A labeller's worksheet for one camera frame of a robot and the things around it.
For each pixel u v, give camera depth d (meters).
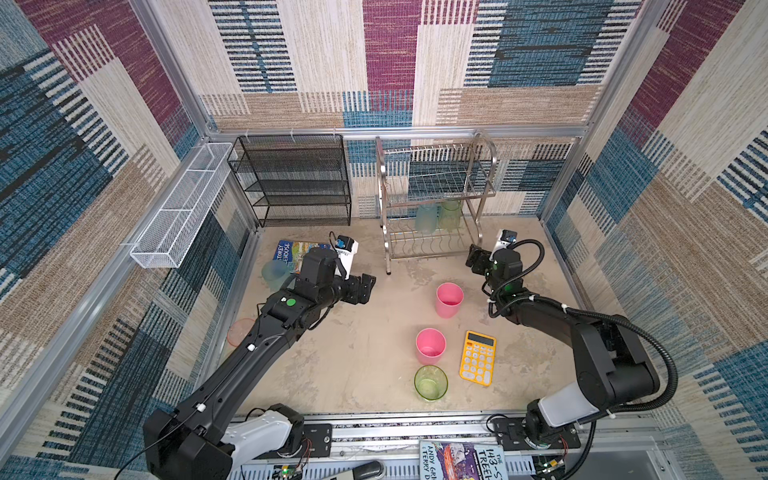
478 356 0.85
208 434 0.38
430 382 0.81
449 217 1.07
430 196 1.07
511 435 0.73
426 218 1.08
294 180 1.11
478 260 0.83
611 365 0.45
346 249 0.65
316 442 0.73
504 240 0.79
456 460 0.69
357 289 0.66
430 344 0.86
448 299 0.92
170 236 0.71
